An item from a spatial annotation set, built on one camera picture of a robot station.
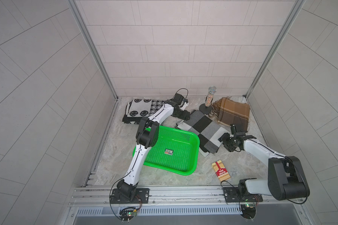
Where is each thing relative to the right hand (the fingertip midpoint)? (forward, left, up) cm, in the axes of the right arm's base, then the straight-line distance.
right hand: (218, 139), depth 91 cm
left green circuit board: (-36, +53, +2) cm, 64 cm away
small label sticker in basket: (-6, +33, 0) cm, 33 cm away
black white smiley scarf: (+27, +56, +5) cm, 62 cm away
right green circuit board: (-38, -6, -3) cm, 38 cm away
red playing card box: (-19, +4, 0) cm, 20 cm away
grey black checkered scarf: (+7, +5, 0) cm, 9 cm away
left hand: (+21, +18, +1) cm, 28 cm away
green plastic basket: (-6, +28, 0) cm, 29 cm away
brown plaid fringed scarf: (+22, -11, +1) cm, 25 cm away
